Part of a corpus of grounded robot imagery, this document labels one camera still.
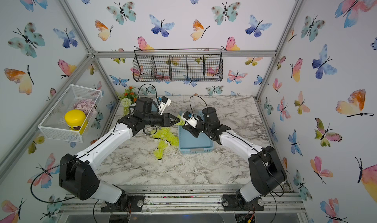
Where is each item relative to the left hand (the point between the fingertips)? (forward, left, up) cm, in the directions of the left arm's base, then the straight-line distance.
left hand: (179, 119), depth 76 cm
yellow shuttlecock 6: (-9, +13, -22) cm, 27 cm away
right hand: (+2, -3, -6) cm, 7 cm away
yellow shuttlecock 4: (+1, +7, -23) cm, 24 cm away
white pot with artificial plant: (+28, +36, -11) cm, 47 cm away
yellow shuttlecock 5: (-2, +12, -22) cm, 25 cm away
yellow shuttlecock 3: (+4, +16, -24) cm, 29 cm away
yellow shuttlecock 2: (+6, +11, -21) cm, 25 cm away
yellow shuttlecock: (0, -1, -2) cm, 2 cm away
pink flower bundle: (+2, +42, +9) cm, 43 cm away
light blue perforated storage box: (0, -4, -27) cm, 27 cm away
